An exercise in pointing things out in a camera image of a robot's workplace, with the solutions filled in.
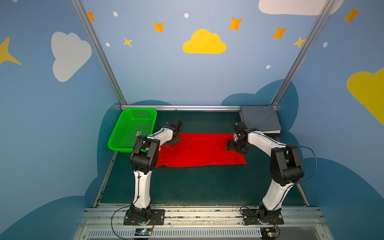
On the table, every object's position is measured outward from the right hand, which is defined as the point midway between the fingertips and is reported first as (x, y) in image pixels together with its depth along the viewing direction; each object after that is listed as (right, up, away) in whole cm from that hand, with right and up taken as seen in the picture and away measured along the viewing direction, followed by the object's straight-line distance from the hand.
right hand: (233, 149), depth 96 cm
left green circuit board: (-51, -37, -24) cm, 67 cm away
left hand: (-39, +5, +9) cm, 40 cm away
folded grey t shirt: (+26, +21, +12) cm, 35 cm away
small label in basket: (-67, +9, +12) cm, 69 cm away
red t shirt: (-21, -1, +6) cm, 22 cm away
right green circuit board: (+11, -38, -24) cm, 46 cm away
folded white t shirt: (+31, +11, +8) cm, 34 cm away
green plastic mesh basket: (-72, +18, +19) cm, 77 cm away
